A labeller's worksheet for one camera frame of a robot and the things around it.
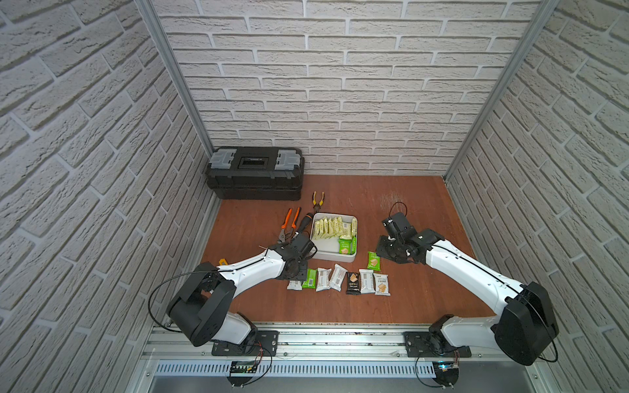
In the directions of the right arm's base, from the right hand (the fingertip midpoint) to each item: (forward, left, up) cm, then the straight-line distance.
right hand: (381, 249), depth 84 cm
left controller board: (-31, +47, -11) cm, 58 cm away
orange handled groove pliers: (+13, +37, -8) cm, 40 cm away
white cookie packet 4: (-8, +6, -8) cm, 13 cm away
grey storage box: (+7, +19, -10) cm, 22 cm away
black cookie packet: (-8, +10, -9) cm, 16 cm away
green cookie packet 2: (+5, +9, -5) cm, 11 cm away
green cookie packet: (+7, +12, -9) cm, 16 cm away
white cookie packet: (-7, +32, -9) cm, 34 cm away
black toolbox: (+34, +46, +8) cm, 58 cm away
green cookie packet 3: (-1, +2, -8) cm, 8 cm away
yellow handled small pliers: (+30, +23, -8) cm, 39 cm away
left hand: (-2, +29, -8) cm, 30 cm away
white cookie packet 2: (-7, +21, -8) cm, 24 cm away
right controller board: (-36, -14, -11) cm, 40 cm away
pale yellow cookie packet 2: (+14, +7, -6) cm, 17 cm away
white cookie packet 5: (-9, 0, -9) cm, 13 cm away
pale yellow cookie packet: (+14, +17, -6) cm, 23 cm away
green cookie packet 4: (-6, +25, -8) cm, 27 cm away
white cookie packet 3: (-6, +16, -9) cm, 19 cm away
